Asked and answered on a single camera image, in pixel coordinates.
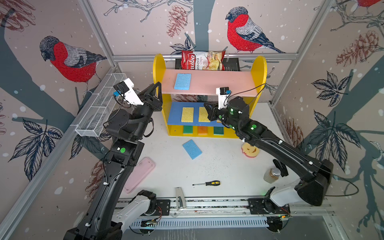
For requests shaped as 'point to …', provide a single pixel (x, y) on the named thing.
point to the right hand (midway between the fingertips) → (201, 107)
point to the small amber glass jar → (271, 175)
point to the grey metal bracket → (179, 192)
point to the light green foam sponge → (187, 129)
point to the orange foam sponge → (202, 130)
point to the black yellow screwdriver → (216, 183)
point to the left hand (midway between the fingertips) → (157, 83)
